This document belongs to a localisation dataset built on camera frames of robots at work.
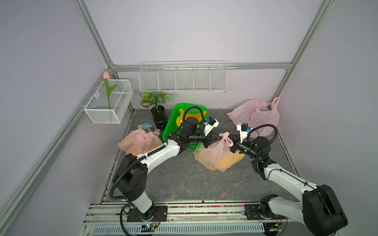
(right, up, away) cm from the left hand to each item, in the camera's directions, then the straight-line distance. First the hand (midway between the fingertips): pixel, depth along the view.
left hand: (221, 138), depth 75 cm
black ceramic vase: (-39, +15, +24) cm, 48 cm away
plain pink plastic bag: (+38, +12, +32) cm, 51 cm away
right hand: (0, +2, +1) cm, 2 cm away
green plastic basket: (-14, -3, -3) cm, 15 cm away
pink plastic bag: (-45, -3, +7) cm, 46 cm away
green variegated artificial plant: (-39, +23, +14) cm, 47 cm away
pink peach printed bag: (-1, -9, 0) cm, 9 cm away
